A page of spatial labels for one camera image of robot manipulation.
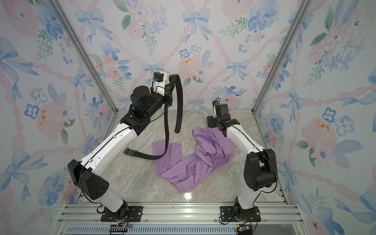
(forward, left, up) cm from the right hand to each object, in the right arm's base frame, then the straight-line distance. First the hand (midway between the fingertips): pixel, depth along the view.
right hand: (215, 117), depth 91 cm
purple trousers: (-17, +1, -11) cm, 21 cm away
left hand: (-5, +23, +29) cm, 37 cm away
